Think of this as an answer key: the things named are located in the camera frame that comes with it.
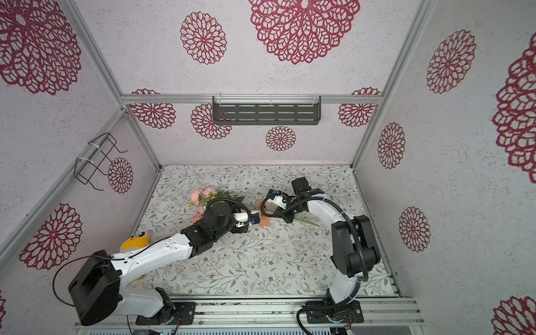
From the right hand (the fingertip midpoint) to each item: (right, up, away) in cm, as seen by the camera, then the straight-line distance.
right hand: (275, 210), depth 91 cm
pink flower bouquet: (-32, +6, +3) cm, 33 cm away
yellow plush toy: (-56, -12, -6) cm, 58 cm away
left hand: (-14, +3, -9) cm, 17 cm away
